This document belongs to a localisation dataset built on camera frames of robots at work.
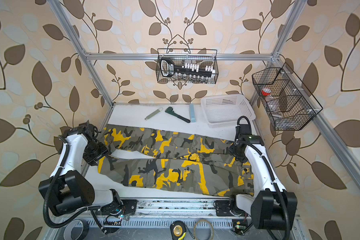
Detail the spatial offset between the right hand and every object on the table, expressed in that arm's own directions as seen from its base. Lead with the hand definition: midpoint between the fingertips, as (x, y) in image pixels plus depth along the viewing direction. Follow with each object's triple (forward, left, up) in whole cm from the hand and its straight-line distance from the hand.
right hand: (235, 155), depth 81 cm
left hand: (0, +71, +2) cm, 71 cm away
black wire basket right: (+22, -31, +17) cm, 41 cm away
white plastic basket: (+40, -3, -7) cm, 40 cm away
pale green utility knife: (+45, +47, -10) cm, 66 cm away
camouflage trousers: (+1, +34, -8) cm, 35 cm away
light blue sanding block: (+39, +22, -8) cm, 45 cm away
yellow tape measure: (-31, +32, -9) cm, 45 cm away
